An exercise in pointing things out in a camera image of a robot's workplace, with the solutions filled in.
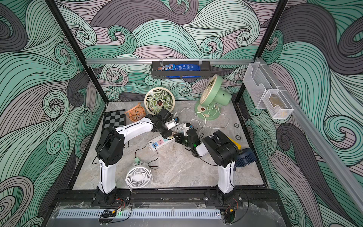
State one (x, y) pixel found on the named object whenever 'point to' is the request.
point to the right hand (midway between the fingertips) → (174, 135)
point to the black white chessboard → (115, 119)
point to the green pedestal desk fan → (212, 97)
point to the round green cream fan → (158, 99)
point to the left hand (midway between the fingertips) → (169, 130)
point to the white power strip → (160, 142)
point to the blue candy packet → (180, 67)
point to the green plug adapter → (136, 160)
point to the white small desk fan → (138, 175)
